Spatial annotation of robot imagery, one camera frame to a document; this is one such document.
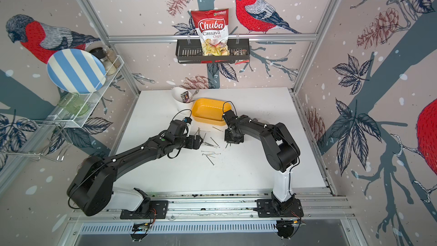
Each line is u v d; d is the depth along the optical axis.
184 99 1.08
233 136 0.81
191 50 0.95
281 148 0.50
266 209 0.73
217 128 1.01
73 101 0.69
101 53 0.79
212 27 0.80
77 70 0.73
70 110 0.67
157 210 0.73
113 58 0.86
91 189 0.42
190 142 0.78
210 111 1.10
